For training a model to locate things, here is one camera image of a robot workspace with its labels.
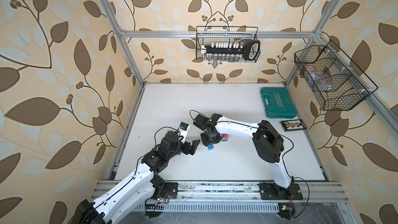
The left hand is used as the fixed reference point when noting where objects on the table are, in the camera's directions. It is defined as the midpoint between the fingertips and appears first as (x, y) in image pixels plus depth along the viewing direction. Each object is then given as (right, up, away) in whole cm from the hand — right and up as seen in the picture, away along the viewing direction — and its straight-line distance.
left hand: (192, 136), depth 79 cm
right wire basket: (+70, +26, -7) cm, 75 cm away
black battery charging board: (+64, +3, +17) cm, 66 cm away
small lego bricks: (+19, -4, +14) cm, 24 cm away
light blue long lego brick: (+10, -8, +8) cm, 15 cm away
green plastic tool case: (+56, +17, +23) cm, 62 cm away
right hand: (+8, -6, +10) cm, 14 cm away
